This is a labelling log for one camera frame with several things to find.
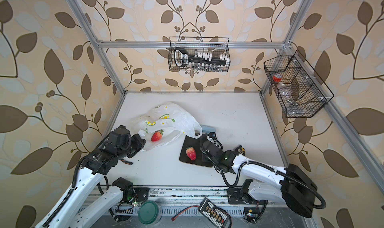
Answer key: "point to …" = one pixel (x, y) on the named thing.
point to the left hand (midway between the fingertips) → (148, 139)
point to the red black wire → (182, 210)
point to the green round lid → (148, 212)
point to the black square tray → (195, 143)
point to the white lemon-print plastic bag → (164, 122)
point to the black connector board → (218, 217)
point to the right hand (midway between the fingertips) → (205, 152)
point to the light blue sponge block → (207, 129)
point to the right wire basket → (301, 92)
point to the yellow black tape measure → (243, 150)
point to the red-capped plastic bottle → (277, 77)
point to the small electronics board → (251, 214)
